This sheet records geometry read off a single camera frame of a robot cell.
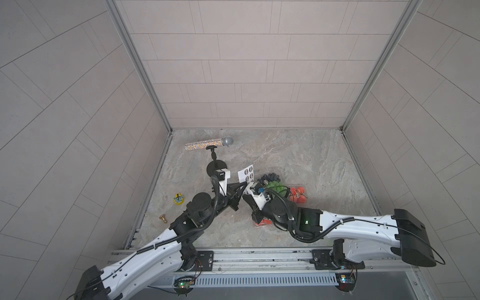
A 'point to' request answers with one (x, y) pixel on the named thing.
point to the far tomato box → (297, 194)
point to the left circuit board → (184, 285)
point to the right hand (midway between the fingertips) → (243, 200)
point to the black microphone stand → (215, 164)
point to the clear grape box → (277, 186)
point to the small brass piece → (162, 217)
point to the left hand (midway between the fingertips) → (249, 185)
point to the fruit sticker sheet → (246, 175)
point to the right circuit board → (345, 282)
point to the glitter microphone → (226, 140)
